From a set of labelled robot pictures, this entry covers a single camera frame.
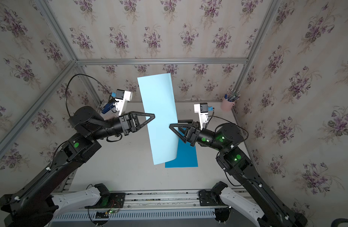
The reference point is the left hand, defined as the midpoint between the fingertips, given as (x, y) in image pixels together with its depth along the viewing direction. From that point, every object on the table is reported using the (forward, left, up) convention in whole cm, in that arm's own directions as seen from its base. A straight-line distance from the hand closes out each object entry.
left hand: (154, 119), depth 46 cm
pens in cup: (+54, -54, -37) cm, 85 cm away
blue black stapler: (+51, +46, -48) cm, 83 cm away
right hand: (0, -7, -4) cm, 8 cm away
